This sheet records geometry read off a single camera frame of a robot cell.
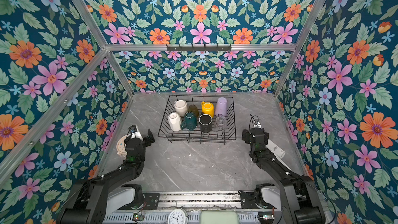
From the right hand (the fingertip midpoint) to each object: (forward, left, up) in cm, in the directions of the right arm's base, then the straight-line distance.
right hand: (254, 129), depth 89 cm
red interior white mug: (+17, +45, +2) cm, 48 cm away
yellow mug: (+14, +28, +3) cm, 31 cm away
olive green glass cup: (+17, +37, +1) cm, 40 cm away
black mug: (+4, +29, +4) cm, 29 cm away
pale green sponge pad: (-41, +22, -8) cm, 47 cm away
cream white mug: (+5, +47, +3) cm, 47 cm away
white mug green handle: (+5, +38, +1) cm, 38 cm away
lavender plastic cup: (+16, +19, +2) cm, 25 cm away
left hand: (-1, +64, +5) cm, 64 cm away
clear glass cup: (+5, +19, +2) cm, 20 cm away
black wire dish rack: (+1, +35, -8) cm, 36 cm away
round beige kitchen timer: (-7, +78, -6) cm, 79 cm away
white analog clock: (-41, +40, -6) cm, 57 cm away
